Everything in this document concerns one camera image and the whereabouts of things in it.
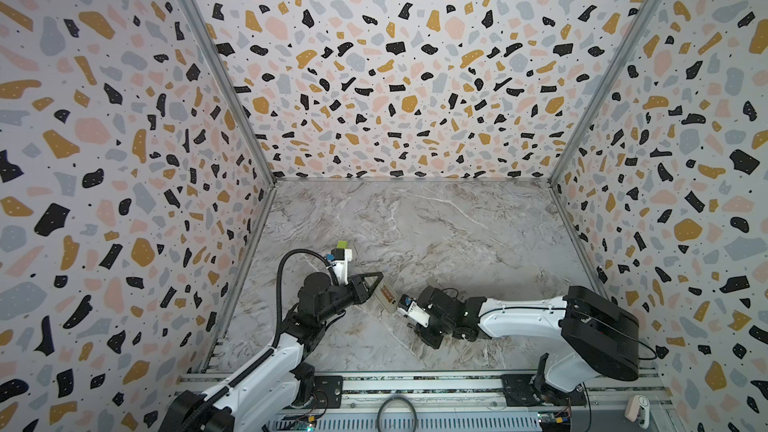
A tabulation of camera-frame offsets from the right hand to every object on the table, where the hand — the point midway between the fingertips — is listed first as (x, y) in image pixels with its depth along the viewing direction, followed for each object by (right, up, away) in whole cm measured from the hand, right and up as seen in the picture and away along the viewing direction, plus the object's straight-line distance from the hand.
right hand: (412, 325), depth 83 cm
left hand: (-8, +16, -6) cm, 19 cm away
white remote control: (-7, +9, -4) cm, 12 cm away
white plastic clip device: (+53, -15, -13) cm, 57 cm away
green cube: (-23, +20, +18) cm, 36 cm away
